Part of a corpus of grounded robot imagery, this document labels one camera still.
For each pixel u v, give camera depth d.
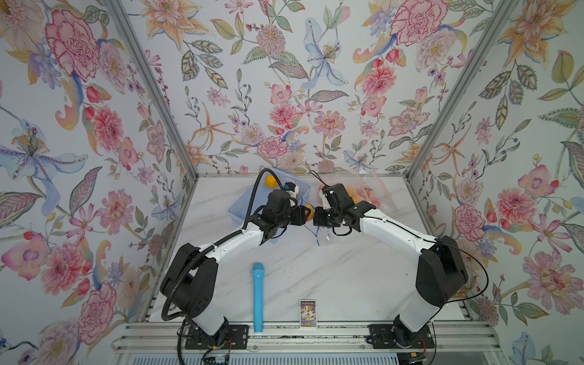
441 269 0.45
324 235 0.86
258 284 0.83
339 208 0.68
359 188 1.08
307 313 0.78
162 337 0.76
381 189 1.13
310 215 0.83
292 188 0.77
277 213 0.67
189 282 0.45
